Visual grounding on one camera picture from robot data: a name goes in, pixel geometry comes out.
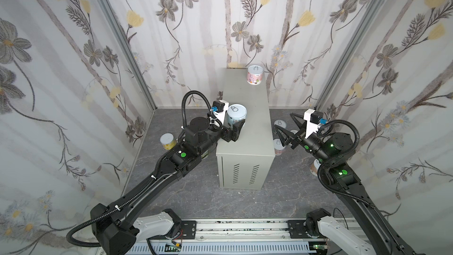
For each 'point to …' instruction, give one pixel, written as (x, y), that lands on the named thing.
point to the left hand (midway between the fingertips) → (233, 112)
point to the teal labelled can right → (280, 123)
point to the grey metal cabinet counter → (249, 162)
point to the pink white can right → (278, 147)
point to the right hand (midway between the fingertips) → (286, 119)
